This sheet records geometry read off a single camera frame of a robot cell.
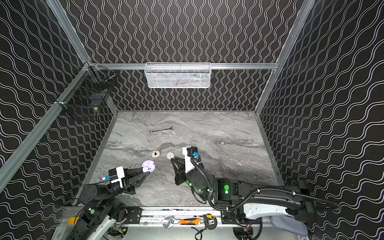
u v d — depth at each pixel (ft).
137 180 1.84
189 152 1.67
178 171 1.65
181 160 1.89
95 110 2.72
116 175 1.65
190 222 2.36
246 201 1.42
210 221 2.32
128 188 1.81
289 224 2.31
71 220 2.41
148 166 1.94
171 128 3.60
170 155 3.12
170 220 2.40
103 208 1.80
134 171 1.92
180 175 1.67
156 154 3.11
